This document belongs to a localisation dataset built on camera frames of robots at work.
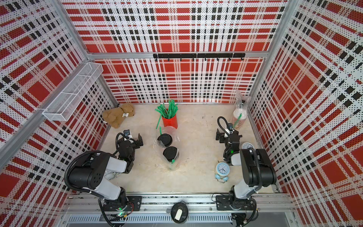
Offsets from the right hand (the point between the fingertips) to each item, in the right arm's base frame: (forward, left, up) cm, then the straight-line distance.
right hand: (226, 128), depth 94 cm
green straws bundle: (+12, +40, +6) cm, 42 cm away
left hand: (-3, +62, -1) cm, 62 cm away
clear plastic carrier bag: (+12, -9, +14) cm, 20 cm away
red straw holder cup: (+7, +38, -2) cm, 39 cm away
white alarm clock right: (-10, -13, -5) cm, 17 cm away
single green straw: (+3, -7, +6) cm, 9 cm away
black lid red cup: (-14, +39, +9) cm, 42 cm away
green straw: (-27, +33, +11) cm, 44 cm away
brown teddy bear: (+9, +79, +2) cm, 79 cm away
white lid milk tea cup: (+6, -6, +7) cm, 11 cm away
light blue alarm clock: (-27, +6, -5) cm, 28 cm away
